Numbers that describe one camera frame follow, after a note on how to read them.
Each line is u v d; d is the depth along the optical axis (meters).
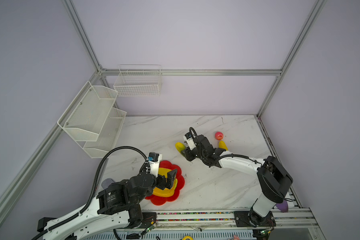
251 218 0.66
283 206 0.78
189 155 0.77
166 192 0.78
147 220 0.72
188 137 0.76
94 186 0.45
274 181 0.46
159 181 0.55
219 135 1.03
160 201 0.77
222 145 1.00
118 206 0.43
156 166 0.55
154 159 0.53
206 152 0.67
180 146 0.86
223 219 0.75
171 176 0.56
